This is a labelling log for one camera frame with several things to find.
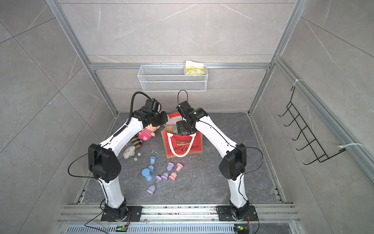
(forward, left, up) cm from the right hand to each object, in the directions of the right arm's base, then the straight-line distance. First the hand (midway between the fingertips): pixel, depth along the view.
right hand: (186, 128), depth 85 cm
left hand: (+8, +10, +2) cm, 13 cm away
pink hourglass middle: (-16, +5, -18) cm, 24 cm away
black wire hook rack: (-23, -58, +11) cm, 63 cm away
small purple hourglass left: (-23, +17, -17) cm, 33 cm away
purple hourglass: (-29, +20, -17) cm, 40 cm away
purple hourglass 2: (-16, +11, -17) cm, 26 cm away
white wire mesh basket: (+37, +8, +11) cm, 39 cm away
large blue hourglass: (-22, +23, -10) cm, 34 cm away
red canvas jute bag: (-4, +7, -11) cm, 13 cm away
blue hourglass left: (-12, +22, -18) cm, 31 cm away
